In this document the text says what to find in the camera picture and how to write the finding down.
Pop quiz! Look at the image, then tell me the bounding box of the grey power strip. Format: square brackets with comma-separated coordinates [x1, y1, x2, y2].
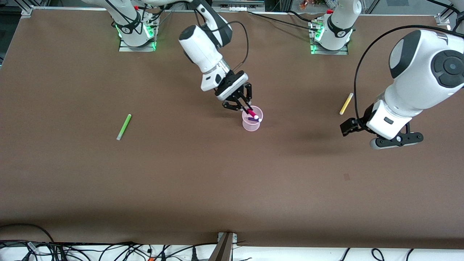
[217, 0, 265, 12]

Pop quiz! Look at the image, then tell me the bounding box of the black cable along table edge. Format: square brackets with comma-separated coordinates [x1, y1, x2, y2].
[0, 240, 135, 248]

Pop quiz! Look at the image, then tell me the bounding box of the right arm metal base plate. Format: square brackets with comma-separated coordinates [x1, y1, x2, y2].
[119, 39, 157, 52]

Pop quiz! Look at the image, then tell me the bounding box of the long black table cable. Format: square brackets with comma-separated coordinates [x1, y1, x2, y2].
[247, 11, 320, 32]

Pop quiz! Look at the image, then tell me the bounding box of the pink pen holder cup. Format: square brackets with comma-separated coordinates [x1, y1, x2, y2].
[242, 105, 264, 132]

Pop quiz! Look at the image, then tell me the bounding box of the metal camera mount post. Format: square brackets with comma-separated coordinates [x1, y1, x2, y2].
[208, 232, 238, 261]

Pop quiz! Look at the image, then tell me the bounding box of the green marker pen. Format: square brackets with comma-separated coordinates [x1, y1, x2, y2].
[116, 114, 132, 141]

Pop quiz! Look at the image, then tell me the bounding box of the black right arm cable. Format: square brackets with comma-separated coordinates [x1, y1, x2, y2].
[217, 20, 250, 73]

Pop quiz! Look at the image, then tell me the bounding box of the yellow marker pen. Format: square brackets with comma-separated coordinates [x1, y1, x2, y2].
[339, 93, 354, 116]

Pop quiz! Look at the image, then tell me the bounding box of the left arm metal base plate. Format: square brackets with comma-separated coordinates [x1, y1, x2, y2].
[311, 43, 348, 55]

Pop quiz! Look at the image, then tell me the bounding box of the thick black arched cable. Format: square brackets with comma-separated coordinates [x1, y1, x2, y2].
[0, 223, 55, 244]

